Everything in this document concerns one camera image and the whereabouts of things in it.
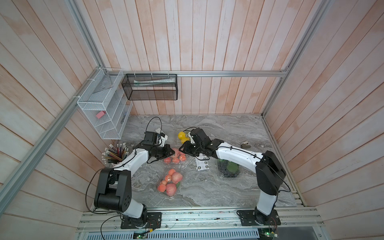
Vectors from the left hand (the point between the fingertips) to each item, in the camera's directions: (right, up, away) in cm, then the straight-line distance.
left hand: (174, 153), depth 88 cm
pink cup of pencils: (-34, 0, -3) cm, 34 cm away
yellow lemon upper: (+4, +11, +14) cm, 18 cm away
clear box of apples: (-2, -15, -4) cm, 16 cm away
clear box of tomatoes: (+2, -4, +5) cm, 7 cm away
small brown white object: (+48, +4, +13) cm, 50 cm away
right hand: (+3, +3, -3) cm, 5 cm away
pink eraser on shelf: (-41, +23, -5) cm, 48 cm away
